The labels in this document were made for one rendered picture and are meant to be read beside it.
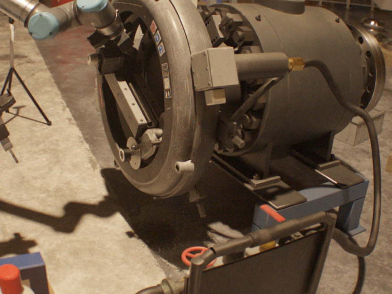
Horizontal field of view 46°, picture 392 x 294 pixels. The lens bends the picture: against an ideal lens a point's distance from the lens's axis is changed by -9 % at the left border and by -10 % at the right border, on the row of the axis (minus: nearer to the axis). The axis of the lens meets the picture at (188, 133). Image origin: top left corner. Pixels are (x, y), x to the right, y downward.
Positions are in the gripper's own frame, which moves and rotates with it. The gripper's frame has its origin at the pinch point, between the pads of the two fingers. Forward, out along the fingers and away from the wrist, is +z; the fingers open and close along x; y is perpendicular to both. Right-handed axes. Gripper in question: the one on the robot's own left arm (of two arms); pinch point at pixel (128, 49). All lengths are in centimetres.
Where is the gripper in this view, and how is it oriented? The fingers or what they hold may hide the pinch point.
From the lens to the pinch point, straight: 180.5
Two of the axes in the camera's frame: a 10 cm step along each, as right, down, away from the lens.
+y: 7.7, -6.4, 0.2
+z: 2.8, 3.6, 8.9
